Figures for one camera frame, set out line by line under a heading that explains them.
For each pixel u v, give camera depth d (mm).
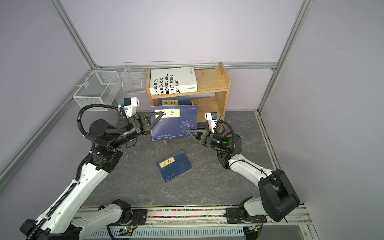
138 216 734
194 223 733
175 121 574
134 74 986
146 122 510
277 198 422
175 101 868
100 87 1019
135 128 482
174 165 909
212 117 606
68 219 399
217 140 620
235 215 737
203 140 588
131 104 519
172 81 692
